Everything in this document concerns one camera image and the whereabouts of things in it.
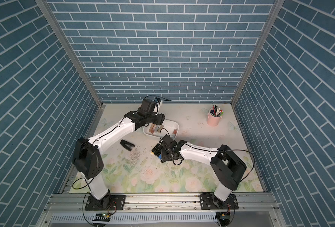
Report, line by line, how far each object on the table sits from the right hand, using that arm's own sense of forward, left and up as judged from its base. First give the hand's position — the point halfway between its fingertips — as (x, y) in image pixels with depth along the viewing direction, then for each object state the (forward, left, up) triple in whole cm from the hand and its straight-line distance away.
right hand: (164, 157), depth 87 cm
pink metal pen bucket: (+30, -32, +8) cm, 44 cm away
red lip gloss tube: (+21, -5, -2) cm, 22 cm away
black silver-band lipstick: (+6, +6, -2) cm, 8 cm away
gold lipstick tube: (+24, +7, -2) cm, 25 cm away
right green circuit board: (-28, -34, -8) cm, 45 cm away
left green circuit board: (-32, +29, -7) cm, 44 cm away
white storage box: (+26, 0, -4) cm, 26 cm away
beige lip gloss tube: (+22, +13, -1) cm, 26 cm away
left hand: (+19, +2, +16) cm, 25 cm away
